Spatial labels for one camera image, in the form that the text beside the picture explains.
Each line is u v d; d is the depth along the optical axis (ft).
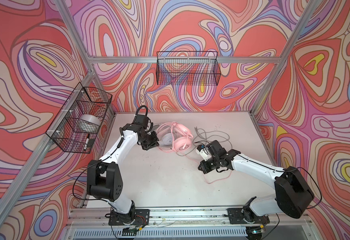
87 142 2.36
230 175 2.89
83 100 2.53
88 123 2.32
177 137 2.44
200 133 3.53
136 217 2.40
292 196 1.37
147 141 2.39
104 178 1.47
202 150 2.53
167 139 3.06
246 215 2.17
